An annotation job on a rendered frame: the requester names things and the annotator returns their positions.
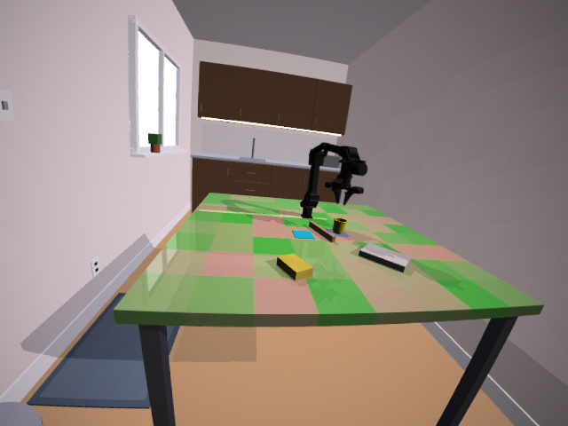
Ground yellow rectangular block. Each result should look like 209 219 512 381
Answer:
277 254 314 280

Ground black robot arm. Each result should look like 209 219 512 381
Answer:
300 142 368 218

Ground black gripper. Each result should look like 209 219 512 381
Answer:
325 172 364 206

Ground brown wooden plank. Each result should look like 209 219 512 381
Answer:
309 221 336 242

